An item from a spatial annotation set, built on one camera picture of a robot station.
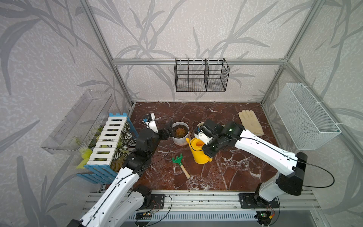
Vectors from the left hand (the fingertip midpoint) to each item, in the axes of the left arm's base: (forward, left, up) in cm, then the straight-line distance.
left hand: (165, 122), depth 72 cm
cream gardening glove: (+22, -60, -28) cm, 70 cm away
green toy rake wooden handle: (-9, -6, -29) cm, 31 cm away
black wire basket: (+46, -21, -3) cm, 51 cm away
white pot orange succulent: (+5, -7, -18) cm, 20 cm away
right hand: (-11, -21, -9) cm, 25 cm away
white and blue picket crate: (-23, +27, -4) cm, 35 cm away
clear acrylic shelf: (-4, +43, -2) cm, 44 cm away
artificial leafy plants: (-9, +19, -4) cm, 21 cm away
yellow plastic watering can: (-12, -18, -14) cm, 26 cm away
